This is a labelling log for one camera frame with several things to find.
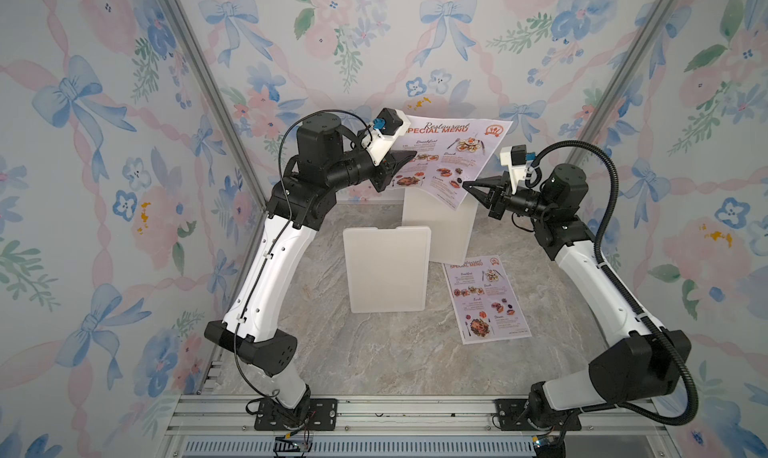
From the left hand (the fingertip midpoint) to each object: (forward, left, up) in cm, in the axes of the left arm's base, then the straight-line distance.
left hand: (409, 143), depth 57 cm
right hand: (+1, -14, -11) cm, 18 cm away
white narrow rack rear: (+10, -15, -38) cm, 42 cm away
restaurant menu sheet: (-7, -26, -53) cm, 60 cm away
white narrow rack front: (-5, +4, -36) cm, 37 cm away
